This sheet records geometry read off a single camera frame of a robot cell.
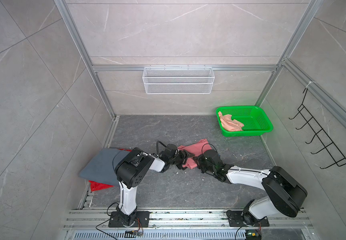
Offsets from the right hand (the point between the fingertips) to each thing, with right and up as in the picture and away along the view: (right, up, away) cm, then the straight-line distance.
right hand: (190, 156), depth 88 cm
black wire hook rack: (+60, +8, -24) cm, 65 cm away
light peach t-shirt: (+29, +20, +16) cm, 39 cm away
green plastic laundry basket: (+54, +24, +28) cm, 65 cm away
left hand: (+3, 0, +2) cm, 3 cm away
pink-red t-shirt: (+4, +4, +7) cm, 9 cm away
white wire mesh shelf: (-9, +50, +12) cm, 52 cm away
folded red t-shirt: (-55, -16, -5) cm, 57 cm away
